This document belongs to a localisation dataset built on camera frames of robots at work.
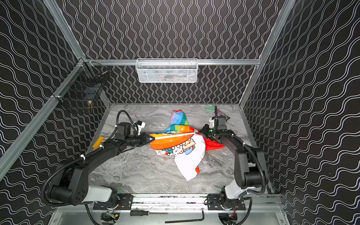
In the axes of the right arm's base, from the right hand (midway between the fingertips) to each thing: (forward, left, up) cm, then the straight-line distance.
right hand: (201, 131), depth 92 cm
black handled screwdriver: (-45, +32, -7) cm, 56 cm away
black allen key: (-48, +15, -11) cm, 51 cm away
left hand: (-10, +26, +6) cm, 29 cm away
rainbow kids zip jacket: (-9, +9, -3) cm, 13 cm away
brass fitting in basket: (+4, +67, +20) cm, 70 cm away
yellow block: (-5, +71, -7) cm, 71 cm away
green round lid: (+29, -10, -8) cm, 32 cm away
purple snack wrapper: (+23, -17, -9) cm, 30 cm away
